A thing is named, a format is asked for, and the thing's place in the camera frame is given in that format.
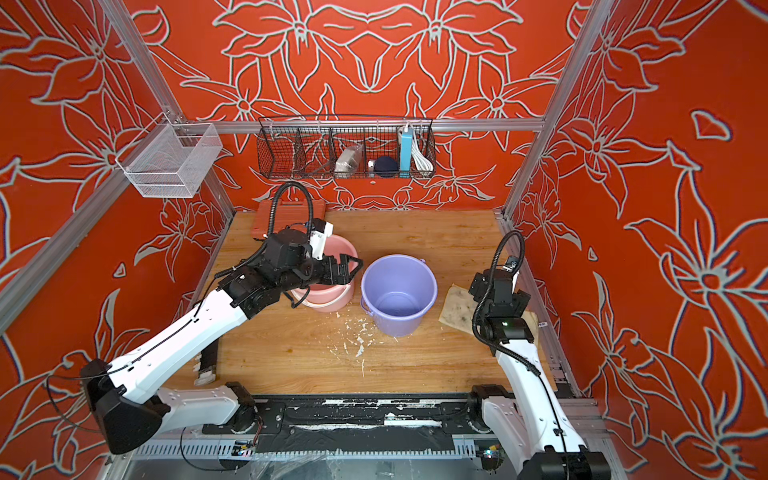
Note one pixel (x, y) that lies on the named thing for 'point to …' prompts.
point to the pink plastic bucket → (331, 297)
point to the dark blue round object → (386, 167)
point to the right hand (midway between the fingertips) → (494, 280)
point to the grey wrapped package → (348, 160)
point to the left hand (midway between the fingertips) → (352, 259)
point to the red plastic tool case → (289, 213)
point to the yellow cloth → (458, 312)
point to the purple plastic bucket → (398, 290)
